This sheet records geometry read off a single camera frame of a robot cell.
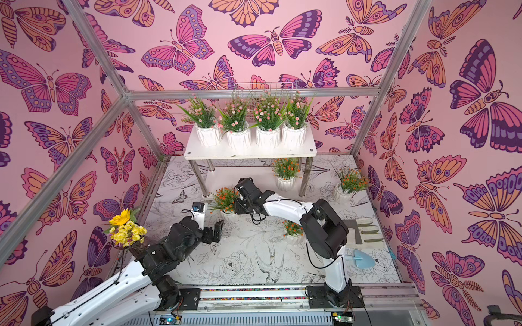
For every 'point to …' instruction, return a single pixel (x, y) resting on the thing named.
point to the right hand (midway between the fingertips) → (236, 205)
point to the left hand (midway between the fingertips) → (214, 217)
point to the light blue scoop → (361, 259)
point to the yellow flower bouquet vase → (125, 232)
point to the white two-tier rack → (217, 168)
